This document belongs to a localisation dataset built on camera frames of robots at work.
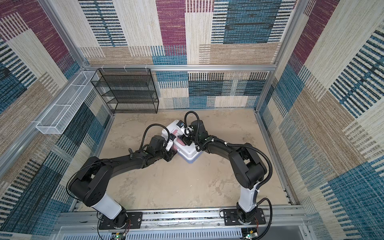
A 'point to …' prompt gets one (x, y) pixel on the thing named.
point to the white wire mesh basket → (56, 120)
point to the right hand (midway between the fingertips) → (183, 136)
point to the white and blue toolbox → (187, 153)
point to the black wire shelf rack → (127, 90)
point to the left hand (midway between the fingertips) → (173, 146)
